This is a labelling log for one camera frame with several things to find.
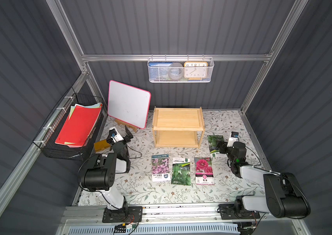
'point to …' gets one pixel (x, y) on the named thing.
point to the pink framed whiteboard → (128, 104)
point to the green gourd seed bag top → (180, 173)
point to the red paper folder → (81, 120)
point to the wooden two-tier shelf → (177, 127)
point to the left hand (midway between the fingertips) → (117, 128)
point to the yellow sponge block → (101, 145)
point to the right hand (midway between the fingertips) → (228, 139)
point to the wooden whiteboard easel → (129, 126)
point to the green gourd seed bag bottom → (214, 143)
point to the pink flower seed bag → (203, 171)
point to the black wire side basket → (46, 139)
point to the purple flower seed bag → (160, 167)
